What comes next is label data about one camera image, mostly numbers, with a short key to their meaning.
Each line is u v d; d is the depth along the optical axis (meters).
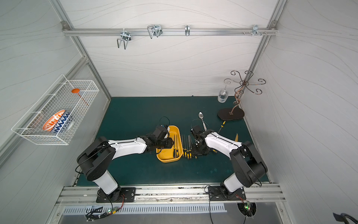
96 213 0.69
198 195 0.75
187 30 0.78
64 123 0.58
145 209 0.70
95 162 0.46
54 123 0.64
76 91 0.79
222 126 1.02
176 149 0.90
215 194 0.73
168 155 0.86
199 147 0.74
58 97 0.70
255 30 0.77
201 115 1.07
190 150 0.89
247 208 0.72
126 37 0.78
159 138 0.72
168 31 0.80
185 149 0.90
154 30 0.76
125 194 0.73
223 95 0.96
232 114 1.08
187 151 0.89
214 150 0.88
